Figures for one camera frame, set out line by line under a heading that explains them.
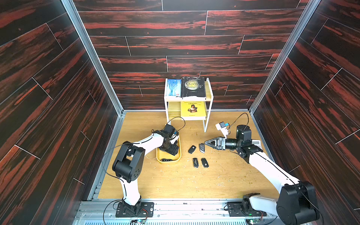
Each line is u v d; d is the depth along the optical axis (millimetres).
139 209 721
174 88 864
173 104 1054
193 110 952
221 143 665
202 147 965
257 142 990
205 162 889
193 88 862
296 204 401
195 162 902
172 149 842
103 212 678
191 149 959
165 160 908
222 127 705
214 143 675
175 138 838
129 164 493
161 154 955
